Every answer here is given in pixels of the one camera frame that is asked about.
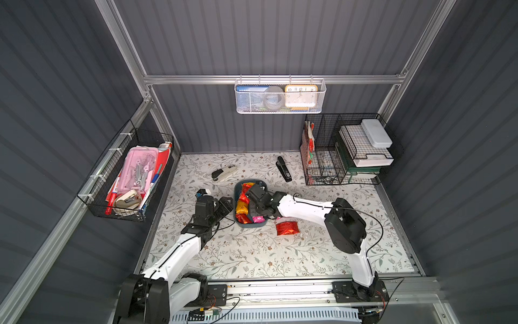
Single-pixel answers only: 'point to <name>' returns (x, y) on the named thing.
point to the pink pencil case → (138, 169)
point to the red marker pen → (110, 197)
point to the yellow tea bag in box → (251, 183)
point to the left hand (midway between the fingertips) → (230, 202)
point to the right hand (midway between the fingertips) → (256, 205)
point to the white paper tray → (361, 150)
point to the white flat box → (376, 133)
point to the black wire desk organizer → (344, 148)
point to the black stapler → (283, 169)
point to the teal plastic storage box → (241, 185)
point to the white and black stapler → (220, 174)
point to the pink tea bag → (258, 219)
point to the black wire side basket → (131, 205)
